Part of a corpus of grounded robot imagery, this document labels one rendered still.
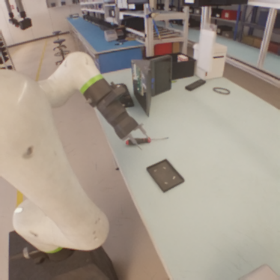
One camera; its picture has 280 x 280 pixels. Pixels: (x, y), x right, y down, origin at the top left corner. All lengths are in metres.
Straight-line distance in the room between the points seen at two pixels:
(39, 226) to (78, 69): 0.47
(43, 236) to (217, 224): 0.48
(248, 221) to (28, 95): 0.59
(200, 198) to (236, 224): 0.13
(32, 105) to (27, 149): 0.05
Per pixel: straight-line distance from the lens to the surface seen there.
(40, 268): 0.82
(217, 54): 1.32
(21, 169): 0.27
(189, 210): 0.58
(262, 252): 0.59
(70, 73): 0.64
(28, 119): 0.23
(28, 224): 0.60
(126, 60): 2.57
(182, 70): 1.30
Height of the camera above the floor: 1.50
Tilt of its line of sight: 41 degrees down
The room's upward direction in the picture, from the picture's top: 4 degrees counter-clockwise
